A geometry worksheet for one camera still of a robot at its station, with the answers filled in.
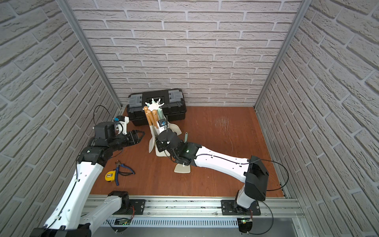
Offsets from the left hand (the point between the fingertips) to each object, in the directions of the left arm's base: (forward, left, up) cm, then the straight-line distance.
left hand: (143, 131), depth 73 cm
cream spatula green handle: (-10, -18, -23) cm, 31 cm away
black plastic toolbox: (+26, -13, -10) cm, 31 cm away
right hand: (-2, -9, -1) cm, 9 cm away
